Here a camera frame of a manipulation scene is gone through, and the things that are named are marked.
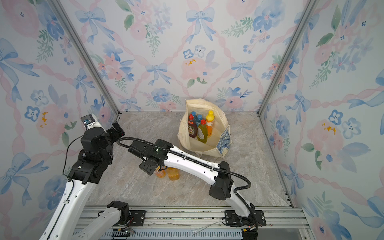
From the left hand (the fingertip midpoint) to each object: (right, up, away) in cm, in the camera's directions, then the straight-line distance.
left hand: (107, 125), depth 66 cm
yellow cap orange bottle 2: (+20, -27, +16) cm, 37 cm away
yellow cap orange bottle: (+48, +4, +25) cm, 54 cm away
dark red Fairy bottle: (+37, 0, +31) cm, 48 cm away
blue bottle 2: (+41, +4, +32) cm, 52 cm away
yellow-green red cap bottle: (+43, -5, +29) cm, 52 cm away
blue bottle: (+38, +8, +32) cm, 50 cm away
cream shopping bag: (+56, -13, +35) cm, 67 cm away
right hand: (+17, -18, +7) cm, 26 cm away
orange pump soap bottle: (+26, -27, +19) cm, 43 cm away
